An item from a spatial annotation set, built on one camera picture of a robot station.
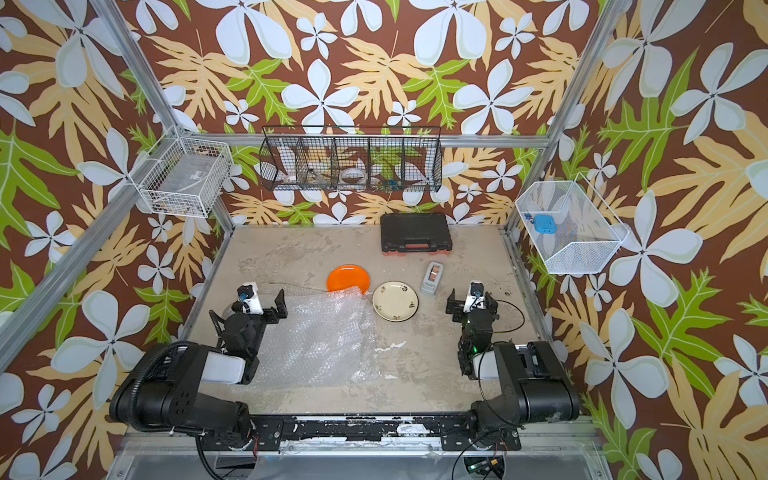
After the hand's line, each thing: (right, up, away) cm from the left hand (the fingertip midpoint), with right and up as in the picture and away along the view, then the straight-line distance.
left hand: (266, 288), depth 89 cm
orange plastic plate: (+23, +3, +16) cm, 28 cm away
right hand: (+62, -1, +1) cm, 62 cm away
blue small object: (+83, +19, -3) cm, 85 cm away
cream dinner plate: (+39, -5, +10) cm, 41 cm away
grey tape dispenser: (+52, +2, +12) cm, 54 cm away
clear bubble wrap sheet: (+18, -15, 0) cm, 24 cm away
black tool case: (+46, +19, +30) cm, 59 cm away
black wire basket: (+25, +42, +8) cm, 49 cm away
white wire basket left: (-24, +34, -2) cm, 42 cm away
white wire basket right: (+88, +18, -6) cm, 90 cm away
